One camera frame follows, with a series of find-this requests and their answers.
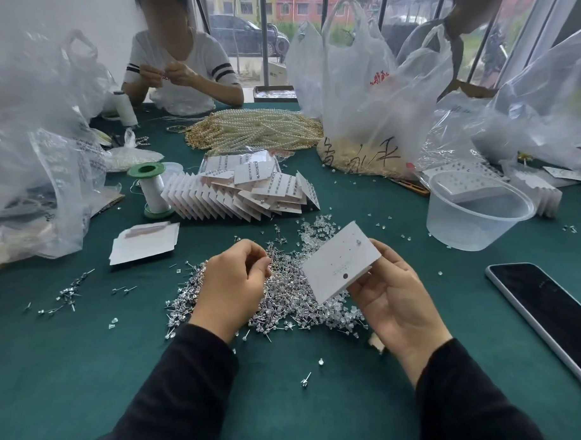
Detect person's left hand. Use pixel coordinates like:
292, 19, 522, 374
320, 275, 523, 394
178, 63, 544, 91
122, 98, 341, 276
185, 238, 276, 345

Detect person's right hand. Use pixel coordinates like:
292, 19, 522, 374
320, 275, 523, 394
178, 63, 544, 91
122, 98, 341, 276
344, 236, 455, 391

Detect pile of silver stud earrings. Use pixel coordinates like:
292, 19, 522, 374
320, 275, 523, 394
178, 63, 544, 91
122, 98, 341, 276
162, 250, 371, 349

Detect white earring card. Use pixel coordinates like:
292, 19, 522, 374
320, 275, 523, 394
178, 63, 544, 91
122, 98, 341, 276
299, 219, 385, 307

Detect stack of white cards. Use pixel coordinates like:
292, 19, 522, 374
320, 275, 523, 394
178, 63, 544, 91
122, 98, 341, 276
107, 220, 182, 266

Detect row of white cards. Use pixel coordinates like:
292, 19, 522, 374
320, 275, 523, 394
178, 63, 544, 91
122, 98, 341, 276
158, 149, 322, 226

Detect clear plastic earring backs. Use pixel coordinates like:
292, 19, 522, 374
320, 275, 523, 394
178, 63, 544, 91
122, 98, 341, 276
271, 212, 371, 342

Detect small scatter of silver studs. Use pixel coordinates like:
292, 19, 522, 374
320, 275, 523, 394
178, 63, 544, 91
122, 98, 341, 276
21, 267, 99, 318

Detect person's right forearm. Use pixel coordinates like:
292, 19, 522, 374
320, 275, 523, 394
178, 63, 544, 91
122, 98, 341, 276
412, 334, 549, 440

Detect person's left forearm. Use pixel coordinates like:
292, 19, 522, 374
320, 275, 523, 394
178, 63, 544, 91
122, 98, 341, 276
84, 321, 242, 440

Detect clear plastic bowl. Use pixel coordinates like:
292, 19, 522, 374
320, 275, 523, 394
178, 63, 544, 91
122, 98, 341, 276
423, 167, 540, 254

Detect orange and black tool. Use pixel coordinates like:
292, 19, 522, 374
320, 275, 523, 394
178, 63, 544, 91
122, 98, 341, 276
389, 175, 432, 198

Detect green spool of white thread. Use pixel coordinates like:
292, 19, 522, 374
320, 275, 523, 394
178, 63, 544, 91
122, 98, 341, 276
126, 161, 175, 221

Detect white-edged smartphone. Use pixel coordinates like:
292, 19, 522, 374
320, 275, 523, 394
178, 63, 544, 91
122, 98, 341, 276
484, 260, 581, 401

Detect pile of pearl strands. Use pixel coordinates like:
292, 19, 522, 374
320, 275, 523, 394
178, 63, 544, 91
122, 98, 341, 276
165, 105, 326, 154

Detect small bag of pearls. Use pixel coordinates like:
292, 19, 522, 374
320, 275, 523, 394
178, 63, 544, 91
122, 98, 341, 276
104, 126, 166, 173

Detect white handwritten plastic bag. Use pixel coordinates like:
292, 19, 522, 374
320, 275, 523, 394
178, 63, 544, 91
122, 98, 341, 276
282, 0, 459, 184

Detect white thread cone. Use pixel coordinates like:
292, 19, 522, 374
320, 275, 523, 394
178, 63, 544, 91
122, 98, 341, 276
112, 89, 139, 129

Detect large clear plastic bag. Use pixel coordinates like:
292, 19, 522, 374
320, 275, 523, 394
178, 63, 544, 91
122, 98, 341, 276
0, 104, 126, 262

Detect heap of clear plastic bags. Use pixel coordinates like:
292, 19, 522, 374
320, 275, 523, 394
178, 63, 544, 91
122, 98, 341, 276
414, 24, 581, 185

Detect dark parked car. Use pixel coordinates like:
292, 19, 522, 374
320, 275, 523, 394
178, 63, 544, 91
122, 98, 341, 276
208, 10, 291, 59

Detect white red-printed plastic bag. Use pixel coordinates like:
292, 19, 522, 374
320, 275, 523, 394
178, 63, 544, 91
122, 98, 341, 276
0, 14, 116, 124

